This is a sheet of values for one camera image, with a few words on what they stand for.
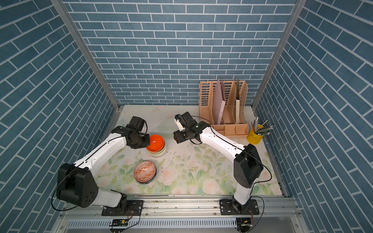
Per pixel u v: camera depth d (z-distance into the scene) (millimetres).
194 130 604
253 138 937
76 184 413
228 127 1046
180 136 739
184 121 649
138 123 680
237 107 886
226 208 734
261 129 953
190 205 756
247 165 458
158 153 842
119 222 721
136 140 707
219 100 985
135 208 737
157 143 857
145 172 823
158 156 861
